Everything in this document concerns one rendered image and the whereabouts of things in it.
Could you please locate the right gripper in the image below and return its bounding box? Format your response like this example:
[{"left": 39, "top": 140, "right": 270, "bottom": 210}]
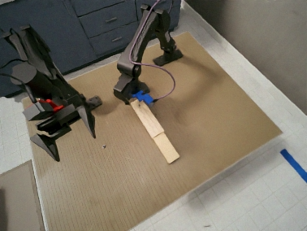
[{"left": 30, "top": 97, "right": 96, "bottom": 162}]

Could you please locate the light wooden bar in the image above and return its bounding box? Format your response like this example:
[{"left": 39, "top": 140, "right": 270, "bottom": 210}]
[{"left": 154, "top": 133, "right": 179, "bottom": 163}]

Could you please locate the pale wooden slat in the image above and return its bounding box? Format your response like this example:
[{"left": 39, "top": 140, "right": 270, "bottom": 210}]
[{"left": 131, "top": 99, "right": 164, "bottom": 138}]

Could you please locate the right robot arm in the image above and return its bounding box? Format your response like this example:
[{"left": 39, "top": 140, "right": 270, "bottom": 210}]
[{"left": 2, "top": 24, "right": 102, "bottom": 121}]

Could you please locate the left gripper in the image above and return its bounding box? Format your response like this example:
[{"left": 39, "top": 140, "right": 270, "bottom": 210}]
[{"left": 124, "top": 81, "right": 153, "bottom": 106}]

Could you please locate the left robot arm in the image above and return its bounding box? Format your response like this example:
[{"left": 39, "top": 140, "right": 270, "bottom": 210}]
[{"left": 113, "top": 3, "right": 183, "bottom": 101}]

